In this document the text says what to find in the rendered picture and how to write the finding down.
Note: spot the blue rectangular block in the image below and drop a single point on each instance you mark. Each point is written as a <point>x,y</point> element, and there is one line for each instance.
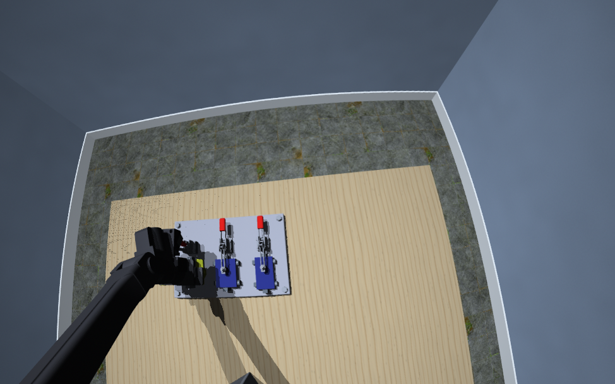
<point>230,278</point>
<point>264,280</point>

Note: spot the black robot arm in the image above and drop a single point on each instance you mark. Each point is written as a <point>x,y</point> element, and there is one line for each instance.
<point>78,353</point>

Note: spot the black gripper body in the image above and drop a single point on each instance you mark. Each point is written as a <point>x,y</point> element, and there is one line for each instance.
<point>187,278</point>

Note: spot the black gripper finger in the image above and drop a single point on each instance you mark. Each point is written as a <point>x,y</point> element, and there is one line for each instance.
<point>200,263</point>

